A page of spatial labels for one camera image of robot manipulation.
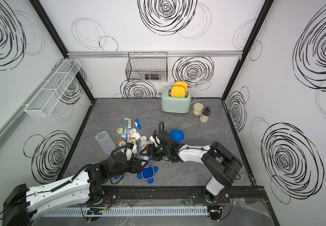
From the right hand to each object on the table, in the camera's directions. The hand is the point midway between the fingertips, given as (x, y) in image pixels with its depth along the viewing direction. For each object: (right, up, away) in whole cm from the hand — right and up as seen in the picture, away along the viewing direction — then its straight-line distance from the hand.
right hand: (142, 157), depth 78 cm
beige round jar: (+38, +27, +27) cm, 54 cm away
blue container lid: (+3, -10, +3) cm, 11 cm away
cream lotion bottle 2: (-9, +6, +16) cm, 19 cm away
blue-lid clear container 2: (+20, +11, +4) cm, 24 cm away
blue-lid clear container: (0, +6, +3) cm, 7 cm away
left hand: (+1, -2, -2) cm, 3 cm away
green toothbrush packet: (-14, +17, +24) cm, 33 cm away
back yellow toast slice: (+25, +46, +22) cm, 56 cm away
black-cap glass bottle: (+41, +24, +19) cm, 52 cm away
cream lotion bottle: (-16, +5, +14) cm, 22 cm away
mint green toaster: (+21, +31, +27) cm, 46 cm away
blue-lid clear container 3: (-27, +7, +13) cm, 30 cm away
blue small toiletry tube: (-8, +16, +27) cm, 32 cm away
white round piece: (-2, +7, +18) cm, 20 cm away
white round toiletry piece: (-7, +9, +19) cm, 22 cm away
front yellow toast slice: (+22, +40, +20) cm, 50 cm away
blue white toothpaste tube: (-13, +8, +17) cm, 22 cm away
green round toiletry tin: (-20, +12, +22) cm, 32 cm away
